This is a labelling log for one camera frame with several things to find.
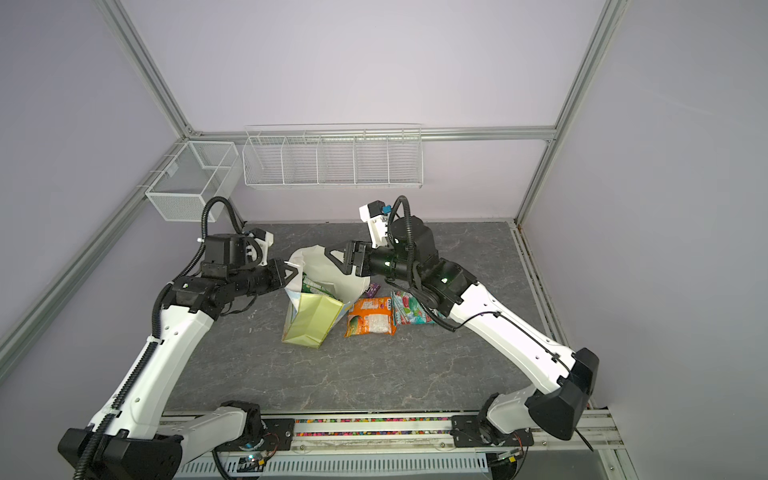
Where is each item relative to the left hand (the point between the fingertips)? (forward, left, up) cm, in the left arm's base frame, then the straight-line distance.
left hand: (297, 272), depth 73 cm
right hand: (-4, -11, +12) cm, 17 cm away
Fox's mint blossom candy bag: (+1, -28, -24) cm, 37 cm away
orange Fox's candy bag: (-1, -17, -24) cm, 29 cm away
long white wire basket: (+45, -7, +3) cm, 45 cm away
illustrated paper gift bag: (-6, -5, -2) cm, 8 cm away
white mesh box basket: (+45, +39, 0) cm, 59 cm away
